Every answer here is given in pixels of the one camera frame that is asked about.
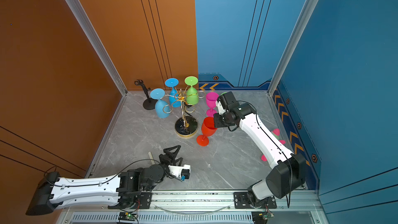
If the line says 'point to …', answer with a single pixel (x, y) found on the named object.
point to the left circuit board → (127, 216)
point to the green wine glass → (192, 96)
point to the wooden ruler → (151, 157)
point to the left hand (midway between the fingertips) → (178, 148)
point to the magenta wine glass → (211, 98)
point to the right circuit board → (261, 217)
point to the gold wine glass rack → (185, 125)
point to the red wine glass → (208, 129)
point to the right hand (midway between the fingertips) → (216, 121)
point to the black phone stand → (149, 103)
